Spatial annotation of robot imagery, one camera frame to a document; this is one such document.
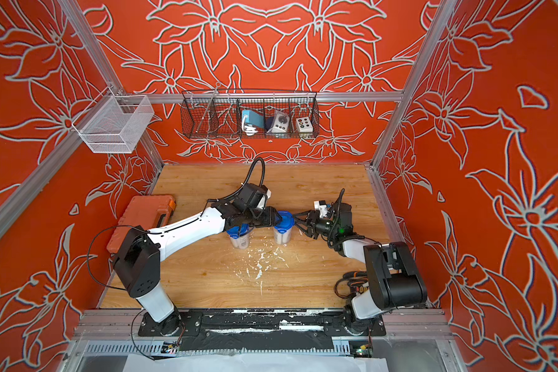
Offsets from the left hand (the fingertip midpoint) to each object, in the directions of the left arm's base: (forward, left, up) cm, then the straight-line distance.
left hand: (280, 218), depth 83 cm
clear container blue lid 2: (-7, +14, -2) cm, 16 cm away
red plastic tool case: (+5, +56, -9) cm, 57 cm away
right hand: (-1, -4, 0) cm, 4 cm away
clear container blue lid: (-1, -2, -1) cm, 3 cm away
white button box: (+37, -8, +16) cm, 41 cm away
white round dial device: (+33, +2, +18) cm, 38 cm away
